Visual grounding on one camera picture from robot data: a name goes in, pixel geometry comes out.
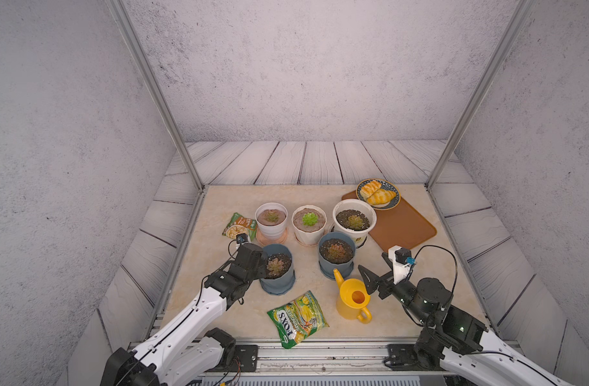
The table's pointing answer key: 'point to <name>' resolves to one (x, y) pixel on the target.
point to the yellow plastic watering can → (352, 298)
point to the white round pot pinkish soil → (272, 219)
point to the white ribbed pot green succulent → (308, 222)
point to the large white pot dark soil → (355, 218)
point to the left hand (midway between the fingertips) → (262, 261)
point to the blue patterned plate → (386, 184)
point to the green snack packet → (240, 225)
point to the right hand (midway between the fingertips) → (373, 262)
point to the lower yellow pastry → (381, 197)
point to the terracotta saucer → (263, 241)
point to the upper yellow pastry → (368, 188)
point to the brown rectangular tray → (399, 226)
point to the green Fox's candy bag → (298, 318)
